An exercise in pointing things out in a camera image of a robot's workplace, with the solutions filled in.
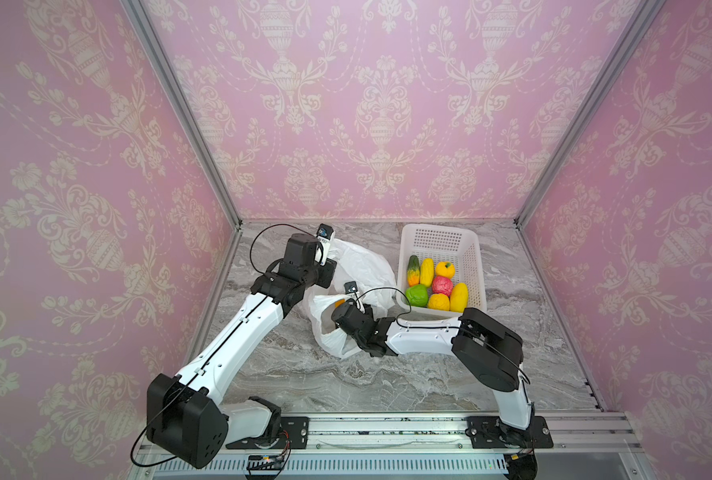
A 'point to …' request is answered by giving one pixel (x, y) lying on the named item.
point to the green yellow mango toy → (413, 270)
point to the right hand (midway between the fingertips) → (345, 310)
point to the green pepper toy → (417, 295)
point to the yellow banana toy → (427, 271)
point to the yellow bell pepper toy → (445, 269)
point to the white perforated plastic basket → (417, 240)
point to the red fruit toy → (442, 285)
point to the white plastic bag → (362, 275)
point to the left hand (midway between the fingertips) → (328, 260)
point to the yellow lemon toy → (439, 301)
